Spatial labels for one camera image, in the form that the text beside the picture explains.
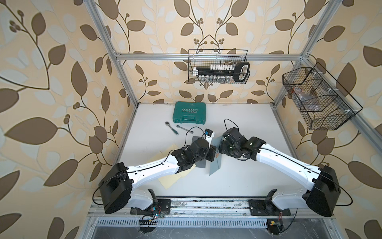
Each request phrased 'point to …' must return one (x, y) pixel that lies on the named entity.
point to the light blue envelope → (215, 165)
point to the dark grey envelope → (201, 163)
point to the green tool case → (189, 112)
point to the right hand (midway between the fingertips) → (222, 149)
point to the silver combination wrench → (191, 132)
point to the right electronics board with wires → (275, 226)
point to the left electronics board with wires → (149, 222)
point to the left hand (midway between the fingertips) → (215, 146)
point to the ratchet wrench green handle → (167, 123)
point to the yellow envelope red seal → (168, 180)
